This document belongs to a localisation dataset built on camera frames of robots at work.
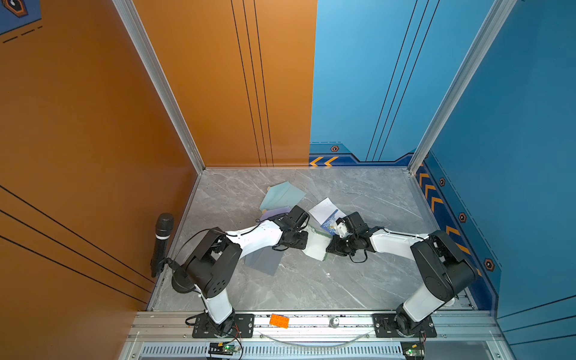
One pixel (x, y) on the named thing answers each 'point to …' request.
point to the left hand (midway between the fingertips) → (304, 239)
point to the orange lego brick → (279, 320)
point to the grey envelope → (266, 259)
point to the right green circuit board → (413, 350)
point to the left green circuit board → (223, 348)
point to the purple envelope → (271, 213)
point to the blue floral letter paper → (328, 224)
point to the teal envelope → (280, 195)
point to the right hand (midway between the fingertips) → (327, 250)
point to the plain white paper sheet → (325, 211)
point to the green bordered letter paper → (316, 244)
